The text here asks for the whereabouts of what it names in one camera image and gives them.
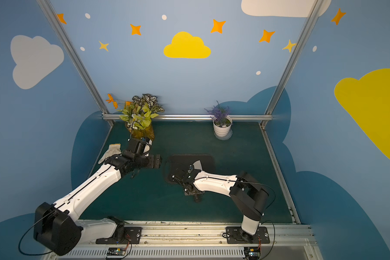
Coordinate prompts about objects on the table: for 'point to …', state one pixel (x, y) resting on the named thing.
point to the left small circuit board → (116, 251)
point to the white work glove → (114, 149)
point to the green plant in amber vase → (138, 114)
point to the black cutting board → (207, 163)
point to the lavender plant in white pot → (222, 122)
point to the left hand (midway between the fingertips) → (154, 157)
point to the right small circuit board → (253, 252)
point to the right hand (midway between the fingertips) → (194, 187)
